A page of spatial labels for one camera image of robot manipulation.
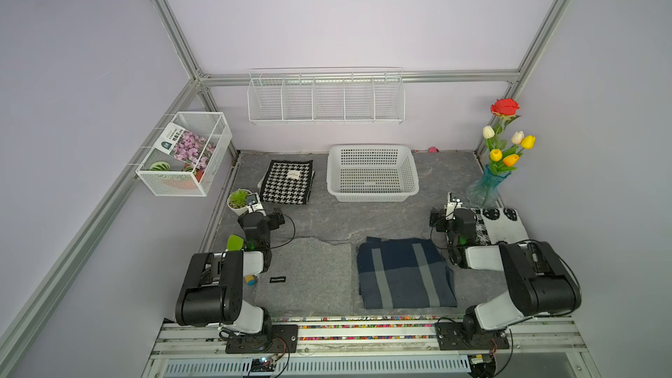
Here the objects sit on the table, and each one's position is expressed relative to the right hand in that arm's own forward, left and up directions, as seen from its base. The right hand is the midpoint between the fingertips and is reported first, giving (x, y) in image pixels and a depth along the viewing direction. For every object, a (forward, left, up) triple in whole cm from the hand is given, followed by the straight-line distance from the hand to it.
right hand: (447, 206), depth 95 cm
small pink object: (+37, -5, -8) cm, 38 cm away
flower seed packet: (+3, +84, +29) cm, 89 cm away
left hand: (-1, +66, +3) cm, 66 cm away
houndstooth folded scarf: (+14, +61, -2) cm, 62 cm away
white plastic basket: (+16, +26, 0) cm, 31 cm away
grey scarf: (-24, +49, -2) cm, 55 cm away
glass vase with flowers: (+4, -12, +23) cm, 26 cm away
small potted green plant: (+1, +76, +3) cm, 76 cm away
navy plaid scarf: (-23, +19, -4) cm, 30 cm away
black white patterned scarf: (-7, -17, -1) cm, 18 cm away
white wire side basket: (-5, +87, +25) cm, 91 cm away
